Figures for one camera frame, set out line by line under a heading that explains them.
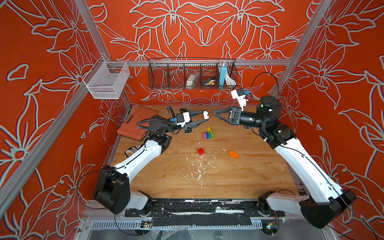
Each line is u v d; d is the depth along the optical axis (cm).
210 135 99
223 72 86
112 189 41
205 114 57
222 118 53
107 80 94
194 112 57
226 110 53
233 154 92
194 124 56
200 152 89
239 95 55
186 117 50
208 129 103
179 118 49
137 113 107
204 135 99
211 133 100
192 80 92
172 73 101
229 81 91
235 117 52
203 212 73
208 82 87
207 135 99
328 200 37
